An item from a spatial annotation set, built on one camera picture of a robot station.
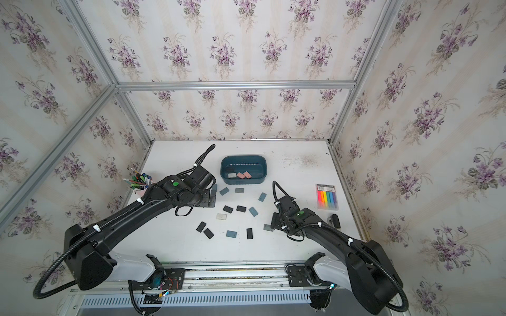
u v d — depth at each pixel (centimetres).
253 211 91
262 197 96
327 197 95
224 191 97
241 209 93
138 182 90
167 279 72
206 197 70
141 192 86
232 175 104
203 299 76
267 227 86
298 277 73
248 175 104
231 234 84
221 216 89
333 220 82
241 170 105
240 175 104
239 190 98
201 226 86
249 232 84
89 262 38
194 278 75
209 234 84
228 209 92
